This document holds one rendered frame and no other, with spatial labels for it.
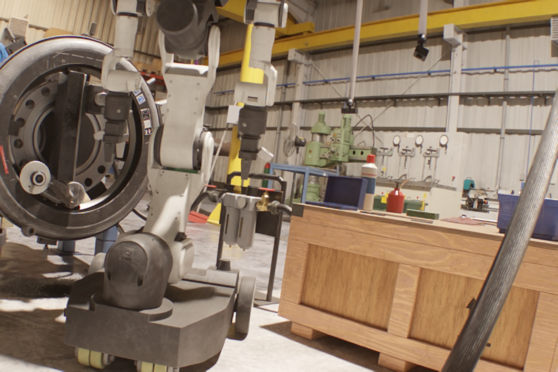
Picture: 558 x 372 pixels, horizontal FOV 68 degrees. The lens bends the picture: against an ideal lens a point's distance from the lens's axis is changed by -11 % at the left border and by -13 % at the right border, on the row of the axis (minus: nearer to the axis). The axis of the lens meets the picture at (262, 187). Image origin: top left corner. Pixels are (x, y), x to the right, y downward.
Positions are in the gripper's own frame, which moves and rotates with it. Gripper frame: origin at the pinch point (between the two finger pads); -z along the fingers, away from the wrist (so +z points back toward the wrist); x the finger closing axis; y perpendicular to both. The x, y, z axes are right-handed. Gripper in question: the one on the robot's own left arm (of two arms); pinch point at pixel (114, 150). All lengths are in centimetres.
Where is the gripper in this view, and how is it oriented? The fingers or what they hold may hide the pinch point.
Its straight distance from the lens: 154.9
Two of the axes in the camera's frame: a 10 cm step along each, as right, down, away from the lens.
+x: 0.6, -2.0, 9.8
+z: 1.2, -9.7, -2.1
